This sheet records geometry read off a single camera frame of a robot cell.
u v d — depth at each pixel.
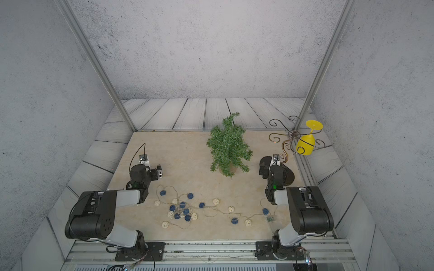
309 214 0.45
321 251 0.75
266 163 0.86
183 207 0.85
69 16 0.72
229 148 0.74
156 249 0.73
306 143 0.73
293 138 0.76
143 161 0.81
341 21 0.74
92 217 0.45
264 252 0.71
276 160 0.82
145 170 0.76
